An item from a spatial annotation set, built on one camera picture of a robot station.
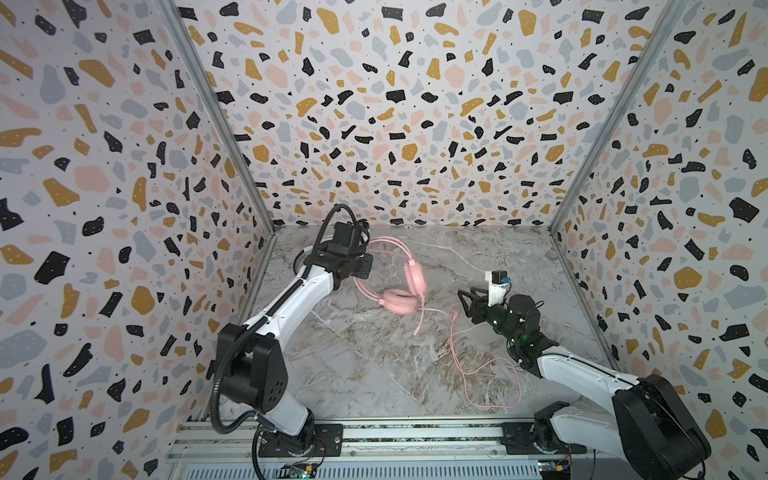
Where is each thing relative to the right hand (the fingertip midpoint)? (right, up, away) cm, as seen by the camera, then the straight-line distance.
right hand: (462, 286), depth 82 cm
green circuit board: (-41, -42, -12) cm, 60 cm away
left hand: (-28, +9, +4) cm, 29 cm away
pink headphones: (-17, -4, -2) cm, 18 cm away
